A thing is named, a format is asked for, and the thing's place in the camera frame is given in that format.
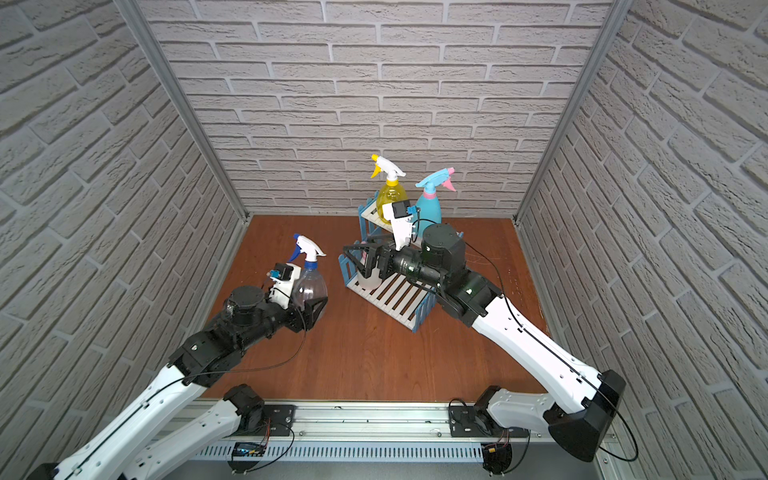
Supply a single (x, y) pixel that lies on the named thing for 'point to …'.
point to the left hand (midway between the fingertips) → (313, 285)
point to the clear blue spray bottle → (310, 282)
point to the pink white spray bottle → (372, 282)
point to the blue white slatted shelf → (404, 299)
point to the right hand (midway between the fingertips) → (347, 252)
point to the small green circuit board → (248, 449)
